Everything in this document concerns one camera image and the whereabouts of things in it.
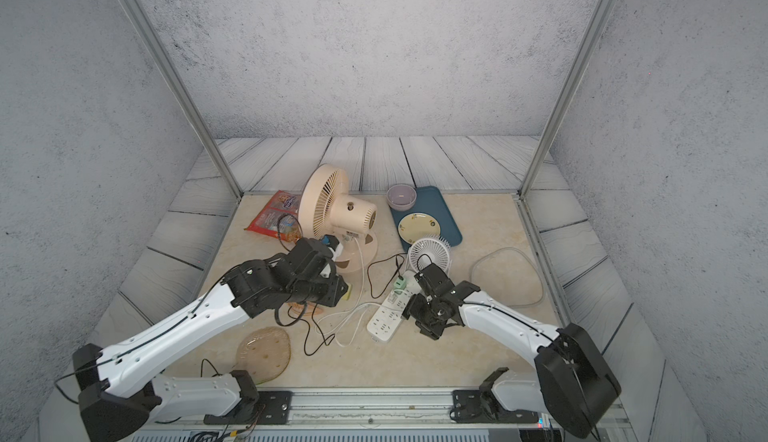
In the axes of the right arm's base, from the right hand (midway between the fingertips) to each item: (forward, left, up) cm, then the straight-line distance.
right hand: (408, 322), depth 81 cm
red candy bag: (+37, +46, 0) cm, 59 cm away
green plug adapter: (+10, +2, +1) cm, 11 cm away
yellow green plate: (+37, -2, -5) cm, 38 cm away
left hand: (+1, +14, +16) cm, 21 cm away
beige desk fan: (+24, +22, +20) cm, 38 cm away
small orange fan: (-6, +21, +22) cm, 31 cm away
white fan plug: (+7, +16, +26) cm, 31 cm away
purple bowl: (+49, +2, -2) cm, 49 cm away
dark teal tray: (+50, -9, -5) cm, 52 cm away
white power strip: (+2, +6, -3) cm, 7 cm away
